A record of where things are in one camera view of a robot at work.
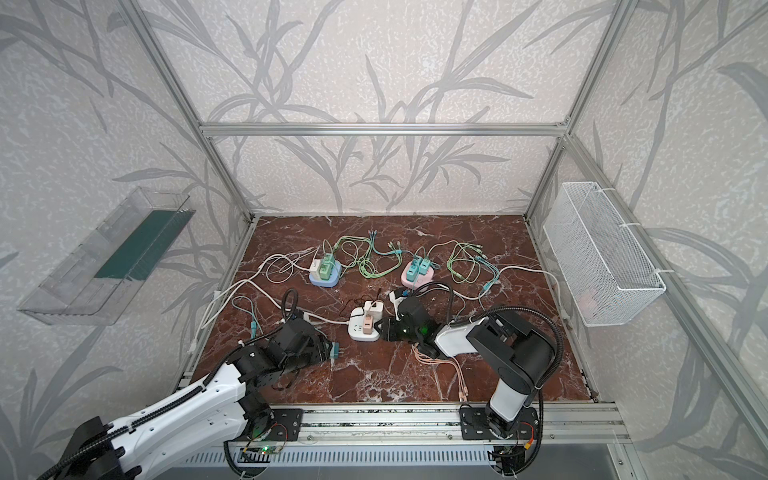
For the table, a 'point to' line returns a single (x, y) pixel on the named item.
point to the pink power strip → (420, 280)
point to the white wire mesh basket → (606, 275)
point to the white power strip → (356, 326)
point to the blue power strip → (334, 276)
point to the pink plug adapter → (368, 325)
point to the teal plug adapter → (334, 352)
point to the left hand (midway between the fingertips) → (331, 340)
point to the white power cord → (314, 268)
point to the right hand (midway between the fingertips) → (379, 317)
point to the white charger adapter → (375, 311)
